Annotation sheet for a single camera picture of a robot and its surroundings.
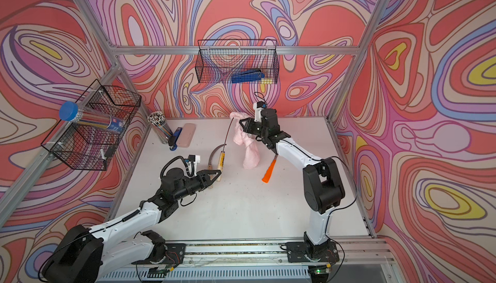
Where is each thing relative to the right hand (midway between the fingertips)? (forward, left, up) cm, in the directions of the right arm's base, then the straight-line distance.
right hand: (240, 126), depth 88 cm
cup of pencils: (+8, +42, -7) cm, 43 cm away
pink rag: (-10, -4, +1) cm, 11 cm away
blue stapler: (+7, +38, -16) cm, 42 cm away
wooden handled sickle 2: (-14, +8, -4) cm, 17 cm away
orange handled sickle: (-16, -12, -21) cm, 29 cm away
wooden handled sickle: (-9, +17, -20) cm, 27 cm away
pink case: (+11, +32, -17) cm, 38 cm away
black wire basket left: (-14, +59, +7) cm, 61 cm away
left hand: (-23, +7, -5) cm, 24 cm away
